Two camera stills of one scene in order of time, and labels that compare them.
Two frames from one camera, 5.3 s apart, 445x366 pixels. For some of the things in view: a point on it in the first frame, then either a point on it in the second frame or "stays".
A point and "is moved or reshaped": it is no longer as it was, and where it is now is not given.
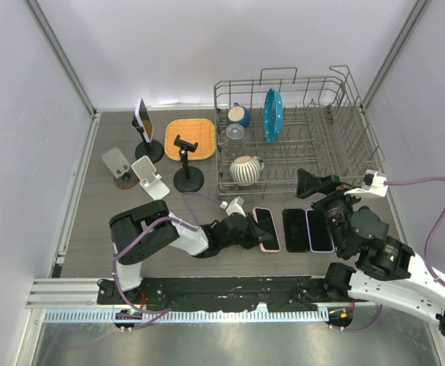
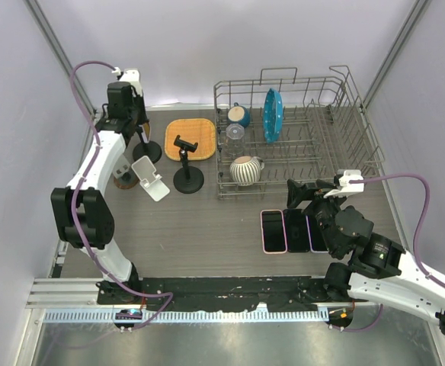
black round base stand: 187,179 stays
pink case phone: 265,218 is moved or reshaped
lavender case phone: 319,232 stays
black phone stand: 153,149 stays
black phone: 296,230 stays
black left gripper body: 246,239 -> 137,112
